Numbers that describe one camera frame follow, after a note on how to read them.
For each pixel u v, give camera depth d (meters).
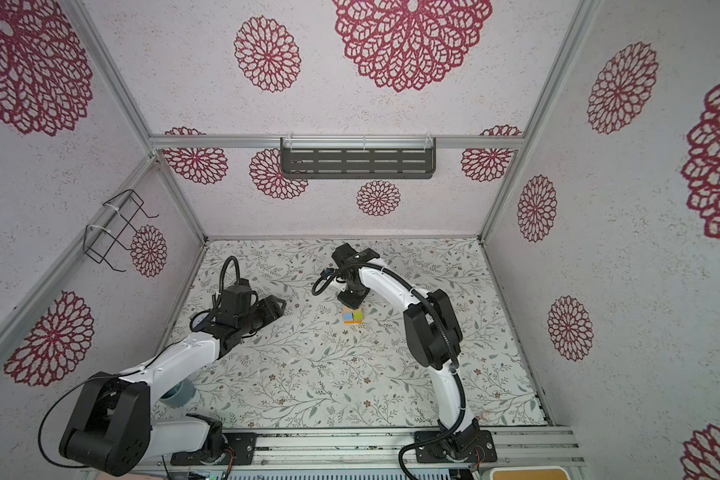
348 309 0.93
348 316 0.95
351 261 0.69
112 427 0.41
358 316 0.95
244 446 0.74
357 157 0.93
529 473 0.66
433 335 0.53
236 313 0.67
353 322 0.96
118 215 0.79
